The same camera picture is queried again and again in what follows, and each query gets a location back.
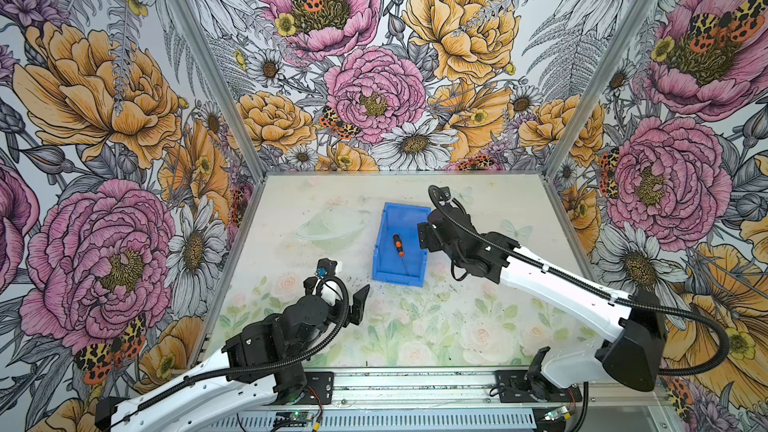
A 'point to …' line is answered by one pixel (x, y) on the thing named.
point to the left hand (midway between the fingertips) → (348, 289)
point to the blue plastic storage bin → (387, 264)
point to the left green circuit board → (294, 416)
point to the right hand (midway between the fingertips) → (440, 231)
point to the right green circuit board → (556, 413)
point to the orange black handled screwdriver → (400, 249)
